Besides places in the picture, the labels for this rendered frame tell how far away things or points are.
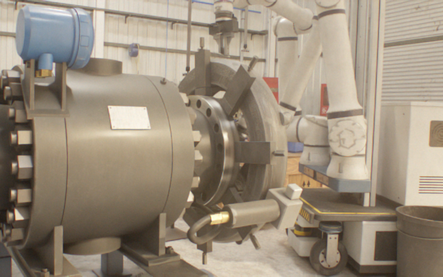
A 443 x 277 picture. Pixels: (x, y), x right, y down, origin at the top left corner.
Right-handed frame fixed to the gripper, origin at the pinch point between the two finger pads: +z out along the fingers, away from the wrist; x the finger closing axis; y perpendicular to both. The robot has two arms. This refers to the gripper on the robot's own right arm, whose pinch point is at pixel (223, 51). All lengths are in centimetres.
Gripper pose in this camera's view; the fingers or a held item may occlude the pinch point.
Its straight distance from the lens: 192.4
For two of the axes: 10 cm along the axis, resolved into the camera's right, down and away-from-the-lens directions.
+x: 8.2, -0.2, -5.7
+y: -5.7, 0.0, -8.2
